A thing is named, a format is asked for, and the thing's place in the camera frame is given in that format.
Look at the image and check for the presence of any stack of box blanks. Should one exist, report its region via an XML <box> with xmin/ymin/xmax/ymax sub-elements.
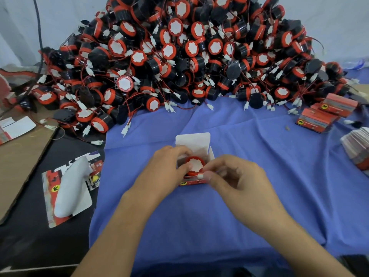
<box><xmin>340</xmin><ymin>127</ymin><xmax>369</xmax><ymax>172</ymax></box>

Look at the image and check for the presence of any pile of black red buzzers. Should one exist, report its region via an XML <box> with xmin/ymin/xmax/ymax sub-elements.
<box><xmin>17</xmin><ymin>0</ymin><xmax>364</xmax><ymax>136</ymax></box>

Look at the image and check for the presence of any person's left forearm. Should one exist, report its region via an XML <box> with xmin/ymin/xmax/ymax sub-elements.
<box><xmin>72</xmin><ymin>193</ymin><xmax>153</xmax><ymax>277</ymax></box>

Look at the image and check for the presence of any brown cardboard piece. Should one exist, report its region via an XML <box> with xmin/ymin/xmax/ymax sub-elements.
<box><xmin>0</xmin><ymin>109</ymin><xmax>55</xmax><ymax>223</ymax></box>

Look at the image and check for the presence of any blue table cloth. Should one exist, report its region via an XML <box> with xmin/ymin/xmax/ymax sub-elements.
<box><xmin>86</xmin><ymin>66</ymin><xmax>369</xmax><ymax>269</ymax></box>

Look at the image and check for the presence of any person's right hand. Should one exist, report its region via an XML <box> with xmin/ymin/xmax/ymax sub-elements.
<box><xmin>199</xmin><ymin>155</ymin><xmax>289</xmax><ymax>225</ymax></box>

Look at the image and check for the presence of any black hanging cable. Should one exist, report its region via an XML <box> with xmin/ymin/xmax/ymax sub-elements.
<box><xmin>33</xmin><ymin>0</ymin><xmax>46</xmax><ymax>67</ymax></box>

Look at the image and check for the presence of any person's right forearm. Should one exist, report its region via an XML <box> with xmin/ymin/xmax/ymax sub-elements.
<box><xmin>259</xmin><ymin>207</ymin><xmax>355</xmax><ymax>277</ymax></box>

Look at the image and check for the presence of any person's left hand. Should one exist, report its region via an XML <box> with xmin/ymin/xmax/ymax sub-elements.
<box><xmin>130</xmin><ymin>145</ymin><xmax>194</xmax><ymax>205</ymax></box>

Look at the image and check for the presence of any buzzer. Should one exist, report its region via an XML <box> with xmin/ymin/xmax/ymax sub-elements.
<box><xmin>183</xmin><ymin>156</ymin><xmax>207</xmax><ymax>178</ymax></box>

